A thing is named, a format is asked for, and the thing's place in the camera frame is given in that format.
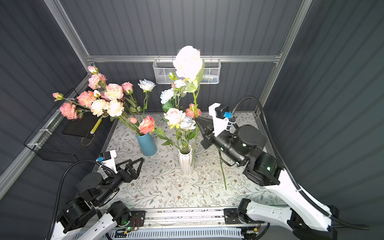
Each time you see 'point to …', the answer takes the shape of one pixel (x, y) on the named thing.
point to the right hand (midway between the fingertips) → (198, 120)
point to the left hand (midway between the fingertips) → (138, 160)
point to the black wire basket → (64, 140)
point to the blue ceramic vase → (147, 145)
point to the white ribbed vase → (185, 159)
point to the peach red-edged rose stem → (222, 168)
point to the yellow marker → (98, 122)
